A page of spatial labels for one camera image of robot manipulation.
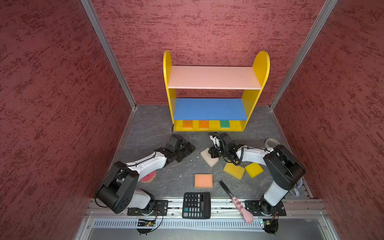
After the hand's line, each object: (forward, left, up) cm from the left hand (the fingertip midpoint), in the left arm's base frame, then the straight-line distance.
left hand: (192, 153), depth 88 cm
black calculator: (-27, -3, -3) cm, 27 cm away
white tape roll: (+14, -54, -5) cm, 56 cm away
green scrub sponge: (+25, -24, -3) cm, 35 cm away
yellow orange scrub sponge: (+24, +4, -2) cm, 25 cm away
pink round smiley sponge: (-14, +24, -3) cm, 27 cm away
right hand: (+2, -10, -4) cm, 11 cm away
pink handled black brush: (-31, -28, -4) cm, 42 cm away
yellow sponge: (-9, -27, -5) cm, 29 cm away
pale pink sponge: (-4, -12, -4) cm, 14 cm away
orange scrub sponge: (+25, -8, -4) cm, 27 cm away
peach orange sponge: (-15, -7, -2) cm, 17 cm away
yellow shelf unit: (+47, -12, +2) cm, 48 cm away
